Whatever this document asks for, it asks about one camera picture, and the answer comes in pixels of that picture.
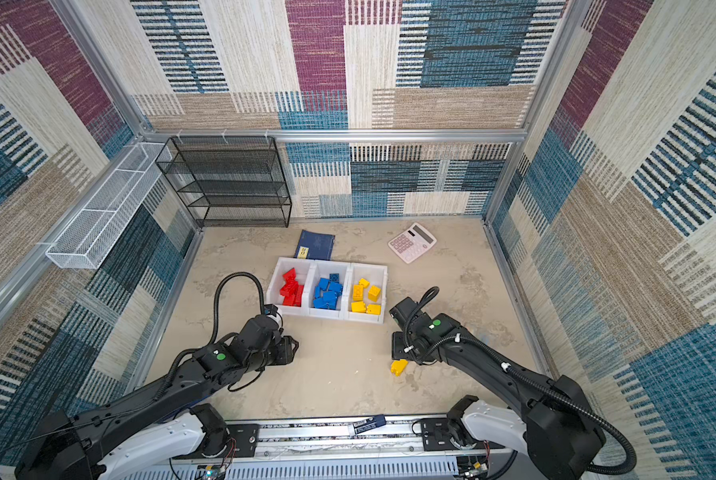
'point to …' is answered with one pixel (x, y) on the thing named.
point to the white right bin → (366, 293)
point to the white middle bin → (322, 269)
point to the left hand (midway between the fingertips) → (294, 342)
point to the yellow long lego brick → (358, 292)
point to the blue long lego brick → (322, 285)
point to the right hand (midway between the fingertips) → (406, 355)
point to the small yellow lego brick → (364, 283)
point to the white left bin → (305, 274)
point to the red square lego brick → (290, 278)
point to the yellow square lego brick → (373, 309)
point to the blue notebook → (314, 246)
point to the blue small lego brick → (336, 287)
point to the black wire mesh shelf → (228, 181)
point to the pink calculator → (412, 242)
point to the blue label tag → (372, 422)
